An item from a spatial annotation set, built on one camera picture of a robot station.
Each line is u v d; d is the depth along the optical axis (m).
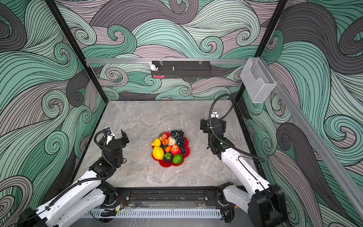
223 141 0.56
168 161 0.82
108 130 0.65
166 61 0.92
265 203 0.37
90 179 0.51
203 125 0.76
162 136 0.89
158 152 0.83
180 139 0.88
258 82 0.77
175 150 0.85
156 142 0.88
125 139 0.73
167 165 0.82
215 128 0.58
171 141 0.88
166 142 0.87
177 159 0.81
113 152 0.57
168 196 0.74
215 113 0.66
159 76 0.89
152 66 0.85
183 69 0.95
